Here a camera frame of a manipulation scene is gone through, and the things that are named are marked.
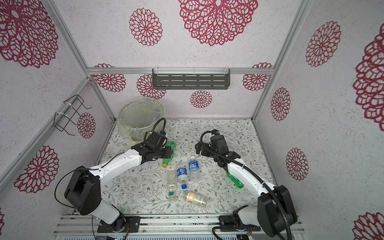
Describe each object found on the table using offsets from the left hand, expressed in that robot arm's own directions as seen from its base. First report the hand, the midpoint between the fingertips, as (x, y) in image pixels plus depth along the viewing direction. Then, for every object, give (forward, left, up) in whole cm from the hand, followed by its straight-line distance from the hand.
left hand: (169, 152), depth 88 cm
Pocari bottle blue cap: (-10, -7, -5) cm, 14 cm away
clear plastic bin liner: (+21, +22, +8) cm, 32 cm away
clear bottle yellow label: (-24, -15, -6) cm, 29 cm away
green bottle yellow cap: (-6, +1, 0) cm, 6 cm away
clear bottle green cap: (-13, -1, -11) cm, 18 cm away
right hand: (+1, -19, +5) cm, 19 cm away
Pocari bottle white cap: (-7, -14, -7) cm, 17 cm away
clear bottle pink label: (+24, +9, +9) cm, 28 cm away
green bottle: (-15, -40, -10) cm, 44 cm away
